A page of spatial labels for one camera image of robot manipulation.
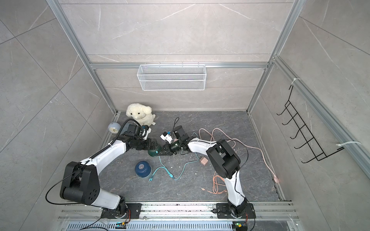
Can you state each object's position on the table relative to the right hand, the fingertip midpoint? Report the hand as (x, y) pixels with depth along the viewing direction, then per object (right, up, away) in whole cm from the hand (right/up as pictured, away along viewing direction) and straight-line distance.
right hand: (159, 154), depth 84 cm
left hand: (-4, +6, +5) cm, 9 cm away
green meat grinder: (-3, +1, +1) cm, 3 cm away
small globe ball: (-36, +16, +17) cm, 43 cm away
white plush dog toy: (-14, +25, +12) cm, 32 cm away
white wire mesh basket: (+5, +52, +17) cm, 55 cm away
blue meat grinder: (-8, -7, -6) cm, 12 cm away
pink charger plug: (+27, -6, +6) cm, 29 cm away
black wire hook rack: (+72, +17, -16) cm, 76 cm away
